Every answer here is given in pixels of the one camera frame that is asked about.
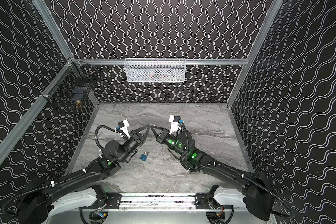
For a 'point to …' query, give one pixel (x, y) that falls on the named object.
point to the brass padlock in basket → (77, 103)
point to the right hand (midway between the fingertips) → (150, 128)
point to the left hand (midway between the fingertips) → (152, 126)
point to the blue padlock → (143, 157)
